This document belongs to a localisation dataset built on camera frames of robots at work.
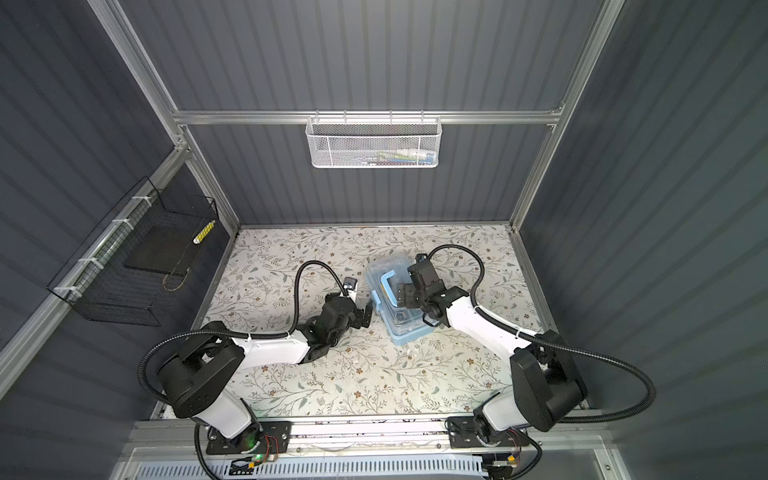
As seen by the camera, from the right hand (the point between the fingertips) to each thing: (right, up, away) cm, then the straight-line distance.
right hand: (418, 291), depth 88 cm
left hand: (-18, -2, +1) cm, 18 cm away
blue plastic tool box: (-10, +6, +4) cm, 12 cm away
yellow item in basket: (-60, +18, -7) cm, 63 cm away
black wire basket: (-71, +11, -15) cm, 73 cm away
